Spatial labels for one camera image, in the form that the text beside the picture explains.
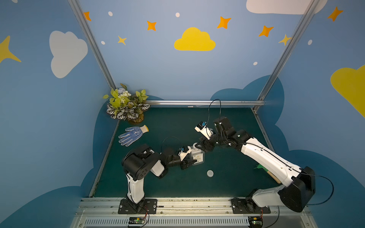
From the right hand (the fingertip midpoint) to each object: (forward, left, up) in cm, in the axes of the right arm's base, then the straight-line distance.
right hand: (200, 140), depth 77 cm
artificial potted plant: (+20, +50, +3) cm, 54 cm away
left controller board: (-37, +32, -21) cm, 53 cm away
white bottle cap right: (-11, -8, -21) cm, 25 cm away
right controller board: (-34, -31, -24) cm, 51 cm away
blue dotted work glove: (+15, +47, -19) cm, 53 cm away
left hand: (-2, +2, -15) cm, 15 cm away
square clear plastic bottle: (-4, +1, -9) cm, 10 cm away
